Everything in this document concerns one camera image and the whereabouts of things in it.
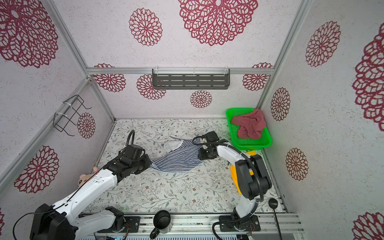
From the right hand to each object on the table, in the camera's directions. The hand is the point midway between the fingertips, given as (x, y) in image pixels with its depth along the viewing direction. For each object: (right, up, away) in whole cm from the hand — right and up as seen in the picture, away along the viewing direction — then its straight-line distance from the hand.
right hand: (200, 153), depth 94 cm
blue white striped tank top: (-13, -1, +3) cm, 14 cm away
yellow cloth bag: (+20, -11, -3) cm, 23 cm away
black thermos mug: (-20, -32, -20) cm, 42 cm away
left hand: (-28, -3, -11) cm, 30 cm away
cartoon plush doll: (-66, -12, -11) cm, 68 cm away
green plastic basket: (+44, +8, +8) cm, 46 cm away
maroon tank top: (+39, +19, +18) cm, 47 cm away
